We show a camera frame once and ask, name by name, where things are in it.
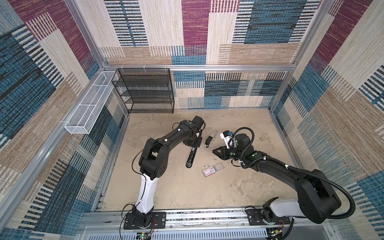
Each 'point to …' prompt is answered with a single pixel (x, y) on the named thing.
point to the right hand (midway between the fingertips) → (214, 153)
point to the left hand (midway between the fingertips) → (196, 143)
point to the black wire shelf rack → (145, 90)
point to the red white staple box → (208, 171)
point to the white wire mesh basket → (82, 119)
